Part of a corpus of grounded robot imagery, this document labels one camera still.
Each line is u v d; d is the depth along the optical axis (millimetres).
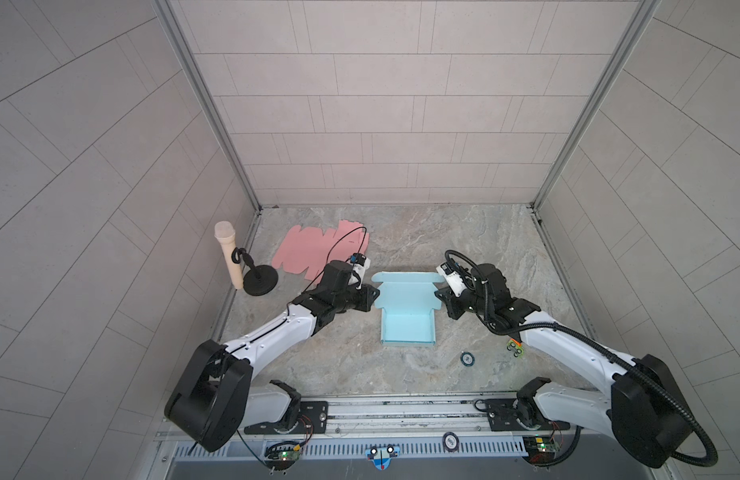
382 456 653
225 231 740
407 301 825
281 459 645
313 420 705
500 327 590
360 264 742
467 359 806
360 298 723
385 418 723
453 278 721
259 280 920
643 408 400
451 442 679
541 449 675
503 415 708
